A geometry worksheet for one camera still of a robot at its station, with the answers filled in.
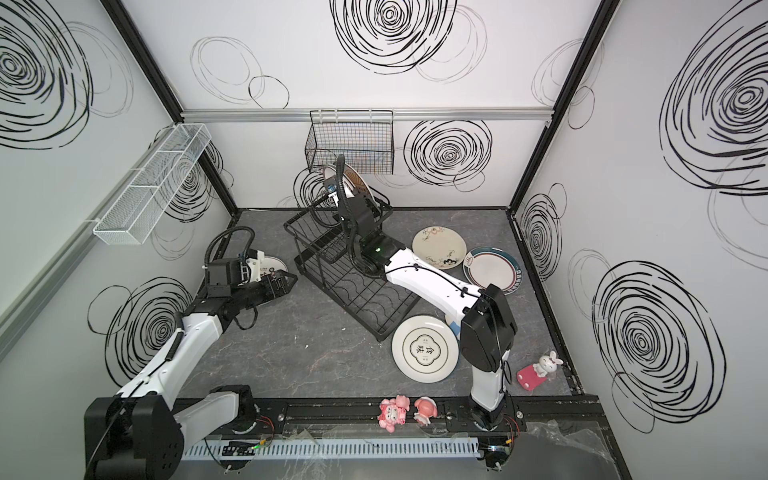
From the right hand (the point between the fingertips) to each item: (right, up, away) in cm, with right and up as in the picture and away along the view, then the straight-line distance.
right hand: (357, 186), depth 76 cm
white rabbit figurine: (+49, -46, -1) cm, 67 cm away
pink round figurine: (+18, -56, -3) cm, 58 cm away
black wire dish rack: (+4, -35, +18) cm, 39 cm away
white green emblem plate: (+19, -45, +9) cm, 50 cm away
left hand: (-21, -26, +8) cm, 34 cm away
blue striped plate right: (+28, -41, +12) cm, 51 cm away
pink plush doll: (+9, -56, -4) cm, 57 cm away
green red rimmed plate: (+44, -23, +27) cm, 57 cm away
